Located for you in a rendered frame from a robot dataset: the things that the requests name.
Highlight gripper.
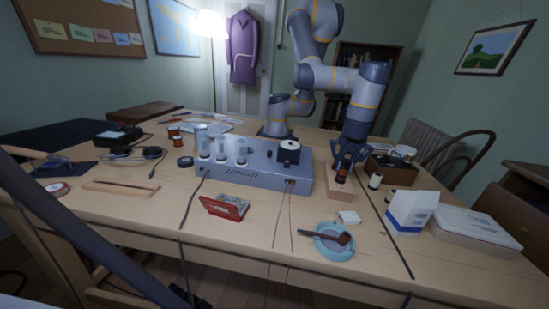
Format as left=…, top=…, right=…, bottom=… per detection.
left=329, top=136, right=375, bottom=173

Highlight white door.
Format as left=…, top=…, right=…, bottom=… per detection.
left=213, top=0, right=280, bottom=121

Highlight black screening can white top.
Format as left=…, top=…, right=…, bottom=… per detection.
left=275, top=138, right=303, bottom=167

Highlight blue ashtray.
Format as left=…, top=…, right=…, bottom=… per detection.
left=311, top=220, right=358, bottom=264

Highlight slotted wooden block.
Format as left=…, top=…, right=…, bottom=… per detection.
left=81, top=176, right=162, bottom=199

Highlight white matchbox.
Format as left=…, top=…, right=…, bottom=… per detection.
left=336, top=209, right=363, bottom=227

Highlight red tin with card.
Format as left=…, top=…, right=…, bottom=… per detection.
left=197, top=192, right=251, bottom=224

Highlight brown orange coil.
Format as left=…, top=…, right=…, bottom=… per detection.
left=333, top=159, right=353, bottom=185

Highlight wooden handled soldering iron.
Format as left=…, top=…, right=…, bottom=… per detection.
left=0, top=143, right=81, bottom=166

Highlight white thread spool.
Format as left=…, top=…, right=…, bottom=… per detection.
left=367, top=171, right=384, bottom=191

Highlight grey walking stick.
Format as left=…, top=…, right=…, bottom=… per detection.
left=276, top=0, right=287, bottom=51

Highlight black meter box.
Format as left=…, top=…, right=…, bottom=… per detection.
left=92, top=122, right=145, bottom=149

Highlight dark wooden bookshelf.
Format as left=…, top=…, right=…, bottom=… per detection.
left=318, top=40, right=405, bottom=135

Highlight blue soldering iron stand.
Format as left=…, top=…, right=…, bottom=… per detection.
left=27, top=156, right=75, bottom=173

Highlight brown wooden case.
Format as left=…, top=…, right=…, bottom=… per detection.
left=105, top=100, right=185, bottom=126

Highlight wooden coil rack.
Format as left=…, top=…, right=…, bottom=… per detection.
left=323, top=160, right=358, bottom=203

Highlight dark blue mat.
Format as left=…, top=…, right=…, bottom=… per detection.
left=27, top=160, right=100, bottom=179

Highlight flat white box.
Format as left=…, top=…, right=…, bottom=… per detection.
left=426, top=202, right=525, bottom=261

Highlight black power cable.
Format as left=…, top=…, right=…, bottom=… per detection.
left=178, top=168, right=211, bottom=232

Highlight red white solder reel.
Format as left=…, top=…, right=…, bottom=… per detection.
left=43, top=181, right=71, bottom=199

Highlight grey-blue receiver chassis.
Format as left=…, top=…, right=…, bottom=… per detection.
left=193, top=132, right=316, bottom=198

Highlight dark bentwood chair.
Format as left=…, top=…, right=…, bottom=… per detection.
left=419, top=129, right=498, bottom=193

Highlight blue wall map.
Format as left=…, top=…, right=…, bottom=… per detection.
left=146, top=0, right=202, bottom=58

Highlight dark grey diagonal bar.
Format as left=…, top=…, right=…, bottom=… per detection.
left=0, top=145, right=193, bottom=309

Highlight brown wooden cabinet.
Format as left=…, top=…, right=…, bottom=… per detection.
left=469, top=159, right=549, bottom=278

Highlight cork notice board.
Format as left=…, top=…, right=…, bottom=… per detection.
left=10, top=0, right=148, bottom=60

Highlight floor lamp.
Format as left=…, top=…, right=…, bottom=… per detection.
left=191, top=9, right=230, bottom=114

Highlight dark blue bed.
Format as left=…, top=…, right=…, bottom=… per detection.
left=0, top=117, right=122, bottom=165

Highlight purple dressing gown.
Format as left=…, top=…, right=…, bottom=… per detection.
left=225, top=9, right=262, bottom=87

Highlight framed landscape picture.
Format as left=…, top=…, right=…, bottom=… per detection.
left=453, top=18, right=538, bottom=78

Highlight thin red wire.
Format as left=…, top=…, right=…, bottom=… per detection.
left=287, top=183, right=295, bottom=254

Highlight glass valve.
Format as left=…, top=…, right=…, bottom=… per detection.
left=196, top=129, right=213, bottom=161
left=214, top=134, right=229, bottom=165
left=234, top=136, right=250, bottom=167

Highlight white printed papers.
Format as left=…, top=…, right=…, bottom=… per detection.
left=172, top=116, right=235, bottom=139

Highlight white round tin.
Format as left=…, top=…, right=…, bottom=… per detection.
left=392, top=143, right=419, bottom=159

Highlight dark arm base plate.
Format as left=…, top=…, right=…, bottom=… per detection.
left=256, top=125, right=301, bottom=141

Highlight brown smoking pipe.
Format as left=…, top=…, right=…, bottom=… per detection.
left=296, top=228, right=353, bottom=247

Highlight white radiator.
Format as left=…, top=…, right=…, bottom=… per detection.
left=396, top=118, right=467, bottom=165

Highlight brown parts box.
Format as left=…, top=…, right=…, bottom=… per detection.
left=363, top=153, right=420, bottom=188

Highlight thin black wire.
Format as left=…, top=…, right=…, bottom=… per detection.
left=270, top=182, right=290, bottom=250

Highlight black headphones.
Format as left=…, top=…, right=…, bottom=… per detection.
left=97, top=144, right=169, bottom=180

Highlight white box blue stripe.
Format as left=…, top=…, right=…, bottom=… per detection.
left=383, top=189, right=442, bottom=239

